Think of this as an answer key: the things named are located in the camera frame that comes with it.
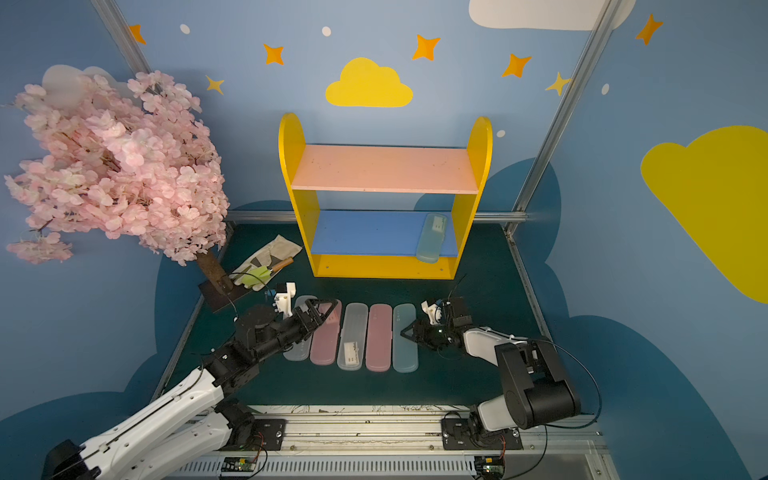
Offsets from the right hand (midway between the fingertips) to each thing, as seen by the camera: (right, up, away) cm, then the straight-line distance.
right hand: (411, 332), depth 90 cm
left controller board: (-44, -28, -18) cm, 55 cm away
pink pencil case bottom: (-10, -2, +1) cm, 10 cm away
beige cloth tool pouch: (-50, +25, +24) cm, 61 cm away
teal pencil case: (-2, -4, -3) cm, 6 cm away
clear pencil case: (-18, -4, -1) cm, 19 cm away
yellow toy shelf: (-9, +28, +6) cm, 30 cm away
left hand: (-21, +11, -17) cm, 29 cm away
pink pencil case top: (-25, -2, -3) cm, 26 cm away
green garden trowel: (-53, +17, +17) cm, 58 cm away
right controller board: (+18, -29, -17) cm, 38 cm away
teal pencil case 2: (+8, +29, +10) cm, 32 cm away
